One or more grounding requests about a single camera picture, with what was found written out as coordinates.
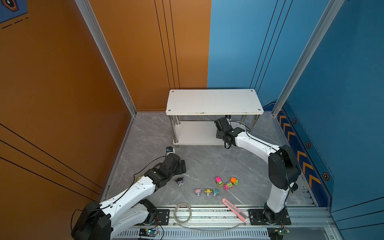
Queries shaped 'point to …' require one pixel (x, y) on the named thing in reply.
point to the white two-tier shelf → (208, 117)
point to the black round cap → (294, 187)
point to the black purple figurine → (180, 181)
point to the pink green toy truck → (219, 182)
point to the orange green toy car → (234, 181)
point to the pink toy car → (227, 186)
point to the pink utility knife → (240, 216)
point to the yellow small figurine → (208, 192)
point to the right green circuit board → (277, 233)
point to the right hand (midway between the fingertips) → (223, 131)
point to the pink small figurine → (198, 192)
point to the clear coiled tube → (189, 218)
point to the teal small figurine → (215, 192)
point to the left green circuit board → (150, 232)
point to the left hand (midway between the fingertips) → (180, 161)
